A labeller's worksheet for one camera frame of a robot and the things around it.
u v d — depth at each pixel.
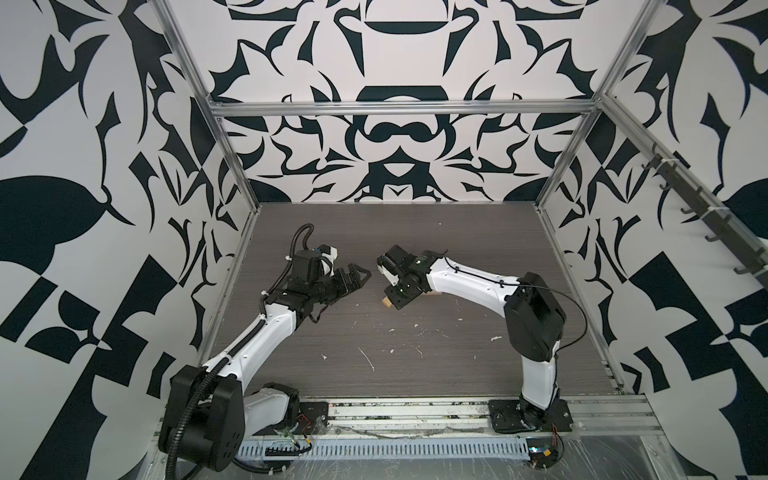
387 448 0.68
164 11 0.72
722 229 0.55
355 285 0.73
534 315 0.50
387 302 0.81
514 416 0.75
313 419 0.74
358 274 0.75
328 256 0.79
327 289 0.71
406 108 0.89
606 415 0.76
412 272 0.65
